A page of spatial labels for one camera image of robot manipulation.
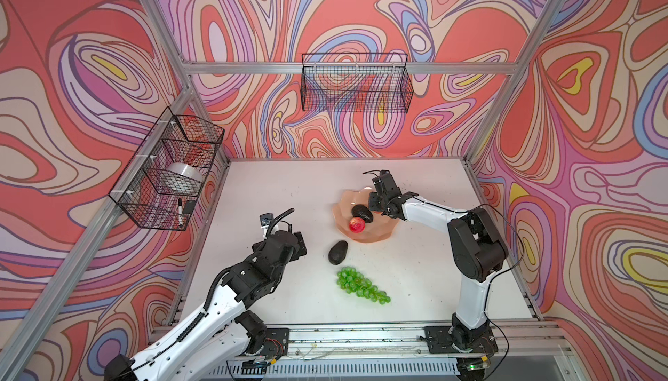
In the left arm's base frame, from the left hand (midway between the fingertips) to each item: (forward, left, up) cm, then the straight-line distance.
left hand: (293, 236), depth 78 cm
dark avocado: (0, -14, -11) cm, 18 cm away
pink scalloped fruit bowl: (+11, -30, -15) cm, 35 cm away
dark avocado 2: (+17, -22, -12) cm, 30 cm away
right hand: (+20, -29, -11) cm, 37 cm away
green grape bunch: (-10, -18, -11) cm, 23 cm away
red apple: (+9, -21, -10) cm, 25 cm away
